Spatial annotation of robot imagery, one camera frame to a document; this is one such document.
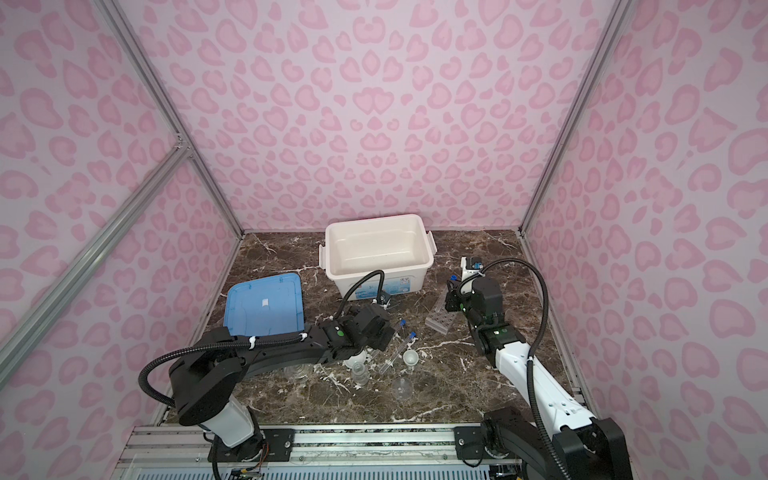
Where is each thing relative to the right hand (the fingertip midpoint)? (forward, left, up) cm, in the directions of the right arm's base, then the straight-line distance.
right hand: (450, 278), depth 81 cm
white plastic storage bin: (+22, +15, -12) cm, 30 cm away
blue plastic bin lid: (+1, +58, -18) cm, 60 cm away
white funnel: (-23, +23, +1) cm, 33 cm away
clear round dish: (-23, +13, -19) cm, 33 cm away
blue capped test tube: (-8, +10, -20) cm, 23 cm away
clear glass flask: (-20, +25, -19) cm, 37 cm away
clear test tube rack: (-3, +2, -17) cm, 17 cm away
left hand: (-6, +20, -11) cm, 23 cm away
